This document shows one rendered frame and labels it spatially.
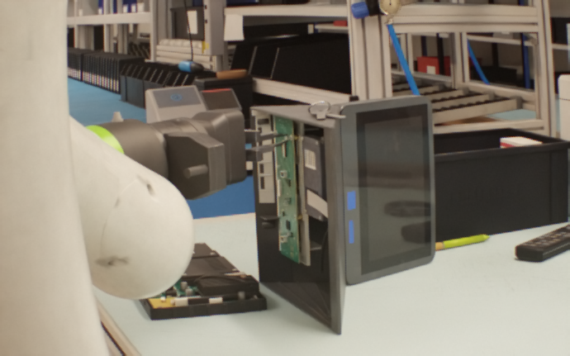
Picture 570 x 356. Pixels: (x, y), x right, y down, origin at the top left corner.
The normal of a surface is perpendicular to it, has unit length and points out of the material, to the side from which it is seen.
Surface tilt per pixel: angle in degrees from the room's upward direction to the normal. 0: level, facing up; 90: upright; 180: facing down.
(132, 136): 41
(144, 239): 103
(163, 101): 29
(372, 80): 90
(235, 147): 90
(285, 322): 0
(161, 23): 90
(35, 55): 97
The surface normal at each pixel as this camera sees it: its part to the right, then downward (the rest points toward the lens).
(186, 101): 0.12, -0.80
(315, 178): -0.94, 0.10
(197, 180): -0.61, 0.15
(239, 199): 0.34, 0.13
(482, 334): -0.04, -0.99
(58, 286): 0.80, 0.09
